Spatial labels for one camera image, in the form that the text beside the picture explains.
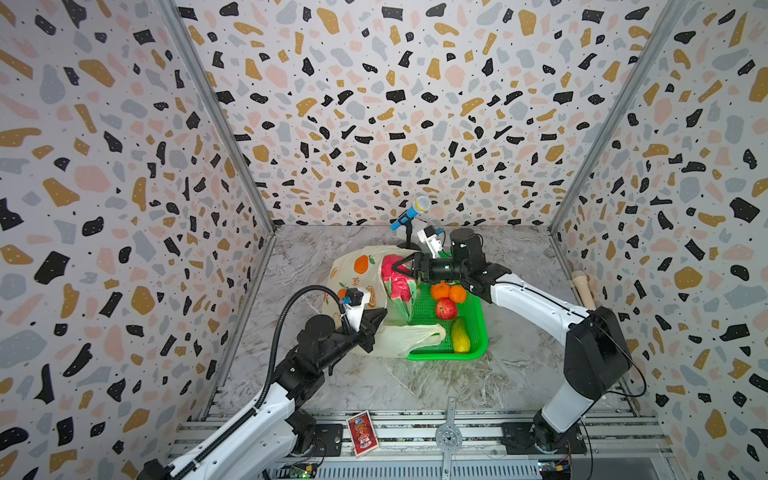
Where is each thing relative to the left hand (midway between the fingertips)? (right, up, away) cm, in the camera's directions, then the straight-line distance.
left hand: (386, 309), depth 71 cm
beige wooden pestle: (+67, +2, +34) cm, 76 cm away
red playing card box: (-6, -31, +2) cm, 32 cm away
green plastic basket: (+11, -6, +26) cm, 29 cm away
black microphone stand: (+6, +17, +37) cm, 41 cm away
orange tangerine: (+16, +1, +26) cm, 31 cm away
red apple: (+17, -4, +20) cm, 27 cm away
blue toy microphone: (+9, +28, +21) cm, 36 cm away
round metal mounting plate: (+15, -33, +3) cm, 37 cm away
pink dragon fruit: (+3, +5, +3) cm, 7 cm away
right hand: (+2, +10, +5) cm, 11 cm away
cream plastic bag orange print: (-8, +9, +14) cm, 18 cm away
